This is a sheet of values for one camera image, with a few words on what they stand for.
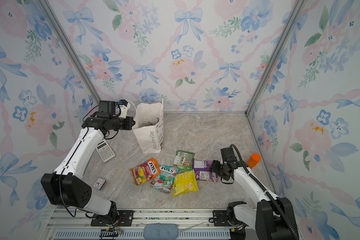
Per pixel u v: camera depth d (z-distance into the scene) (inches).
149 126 30.7
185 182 32.3
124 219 28.9
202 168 34.7
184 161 36.5
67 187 16.3
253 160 33.1
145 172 33.8
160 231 26.7
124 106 28.1
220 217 28.3
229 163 25.6
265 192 17.7
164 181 32.3
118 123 26.4
